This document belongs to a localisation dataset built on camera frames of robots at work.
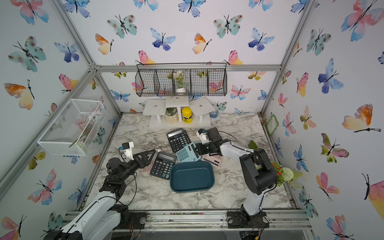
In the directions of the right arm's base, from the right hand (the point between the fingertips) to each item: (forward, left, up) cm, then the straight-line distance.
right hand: (196, 147), depth 91 cm
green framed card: (+27, -54, -6) cm, 60 cm away
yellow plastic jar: (+25, +8, +2) cm, 26 cm away
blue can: (+32, -11, -4) cm, 34 cm away
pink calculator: (-5, -11, -5) cm, 13 cm away
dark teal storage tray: (-15, +2, -8) cm, 17 cm away
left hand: (-9, +22, +10) cm, 26 cm away
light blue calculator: (-2, +5, -3) cm, 6 cm away
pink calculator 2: (-13, +29, -6) cm, 33 cm away
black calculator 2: (-11, +20, -4) cm, 23 cm away
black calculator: (+8, +13, -3) cm, 15 cm away
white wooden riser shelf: (+25, +29, +7) cm, 39 cm away
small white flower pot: (+35, +13, +26) cm, 46 cm away
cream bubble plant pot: (+26, +20, -1) cm, 33 cm away
